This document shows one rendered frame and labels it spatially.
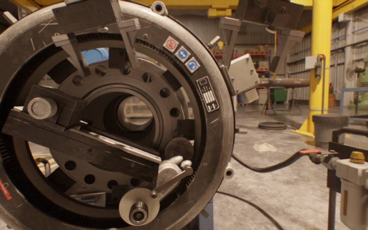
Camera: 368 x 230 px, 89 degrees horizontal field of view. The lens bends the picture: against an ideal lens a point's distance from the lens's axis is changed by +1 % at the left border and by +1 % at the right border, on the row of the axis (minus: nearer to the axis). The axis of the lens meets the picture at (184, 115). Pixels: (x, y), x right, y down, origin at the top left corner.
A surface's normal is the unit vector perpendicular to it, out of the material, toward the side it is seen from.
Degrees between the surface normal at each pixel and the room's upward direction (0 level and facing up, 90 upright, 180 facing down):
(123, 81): 90
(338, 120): 92
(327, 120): 92
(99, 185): 90
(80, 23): 114
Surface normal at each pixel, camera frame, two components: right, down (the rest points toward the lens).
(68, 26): -0.07, 0.48
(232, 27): 0.14, 0.48
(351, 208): -0.79, 0.07
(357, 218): -0.50, 0.09
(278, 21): 0.07, 0.77
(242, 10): -0.98, -0.07
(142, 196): 0.17, 0.08
